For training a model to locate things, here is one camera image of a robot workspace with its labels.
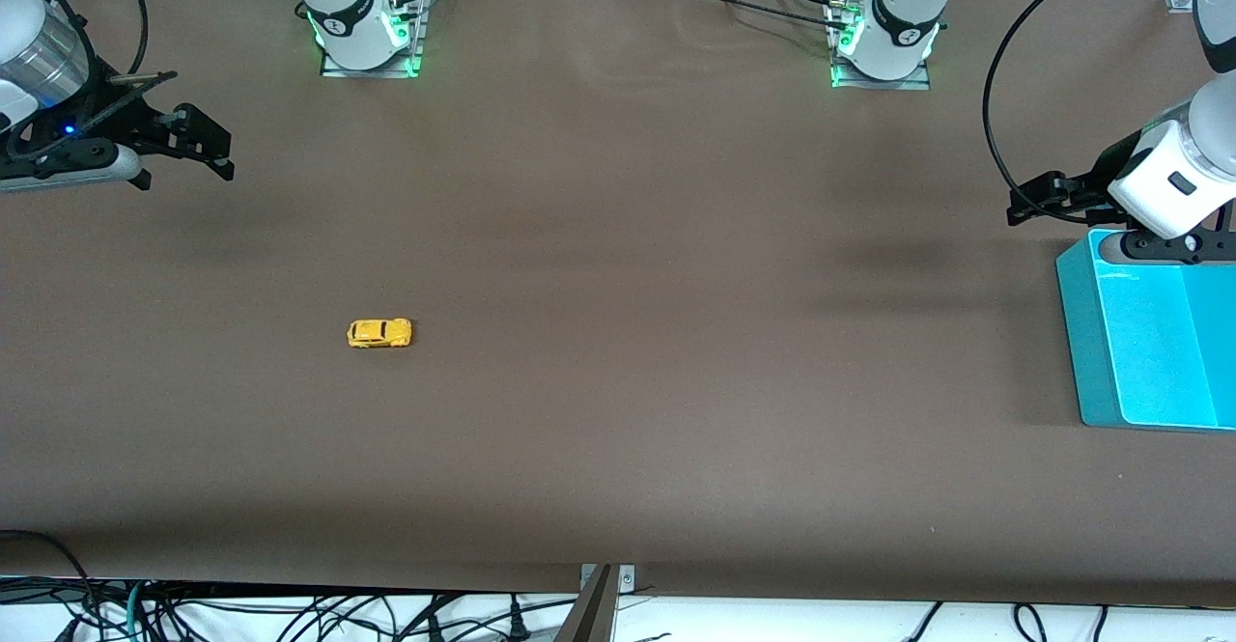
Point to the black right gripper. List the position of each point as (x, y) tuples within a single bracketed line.
[(124, 119)]

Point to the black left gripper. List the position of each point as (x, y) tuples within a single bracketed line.
[(1089, 187)]

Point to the yellow toy beetle car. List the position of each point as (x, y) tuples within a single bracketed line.
[(377, 333)]

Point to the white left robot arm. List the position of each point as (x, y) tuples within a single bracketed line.
[(903, 5)]

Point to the teal plastic storage bin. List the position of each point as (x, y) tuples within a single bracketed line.
[(1149, 352)]

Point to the black power plug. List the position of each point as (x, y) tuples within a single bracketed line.
[(517, 625)]

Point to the grey metal strut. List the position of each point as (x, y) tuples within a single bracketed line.
[(589, 618)]

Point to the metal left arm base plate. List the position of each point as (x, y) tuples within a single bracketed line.
[(874, 84)]

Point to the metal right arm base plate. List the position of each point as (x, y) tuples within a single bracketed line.
[(417, 43)]

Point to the silver table edge bracket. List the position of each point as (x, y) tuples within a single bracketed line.
[(626, 578)]

